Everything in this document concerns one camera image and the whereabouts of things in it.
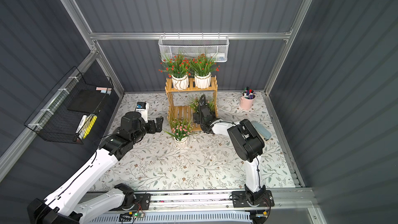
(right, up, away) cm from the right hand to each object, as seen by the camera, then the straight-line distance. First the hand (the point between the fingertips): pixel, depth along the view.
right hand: (204, 112), depth 100 cm
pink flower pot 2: (-5, +5, -9) cm, 11 cm away
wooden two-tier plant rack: (-14, 0, +8) cm, 16 cm away
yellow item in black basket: (-52, -5, -32) cm, 62 cm away
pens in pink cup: (+30, +13, +2) cm, 32 cm away
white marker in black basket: (-57, -3, -29) cm, 64 cm away
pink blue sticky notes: (-56, +13, -16) cm, 60 cm away
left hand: (-26, -2, -25) cm, 36 cm away
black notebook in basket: (-61, +7, -22) cm, 65 cm away
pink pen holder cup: (+29, +6, +6) cm, 30 cm away
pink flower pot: (-13, -9, -18) cm, 24 cm away
